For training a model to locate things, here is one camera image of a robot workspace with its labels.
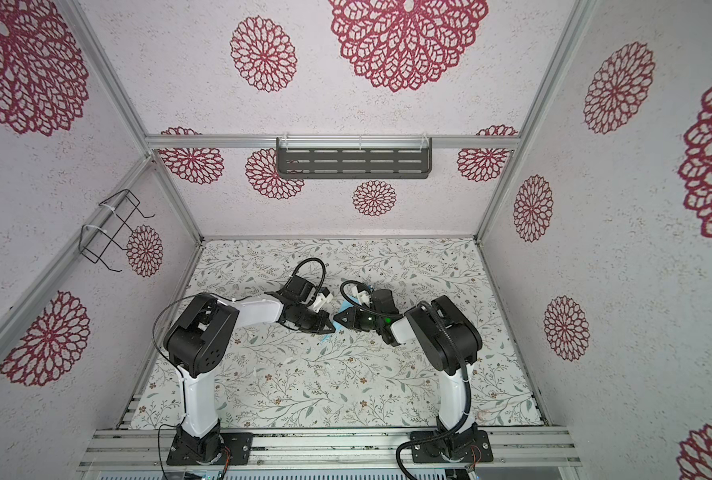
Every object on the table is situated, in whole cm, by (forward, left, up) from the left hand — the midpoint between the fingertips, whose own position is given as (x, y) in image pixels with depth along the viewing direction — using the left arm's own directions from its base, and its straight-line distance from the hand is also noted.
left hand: (331, 333), depth 95 cm
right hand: (+4, -1, +5) cm, 6 cm away
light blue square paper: (-1, -6, +20) cm, 21 cm away
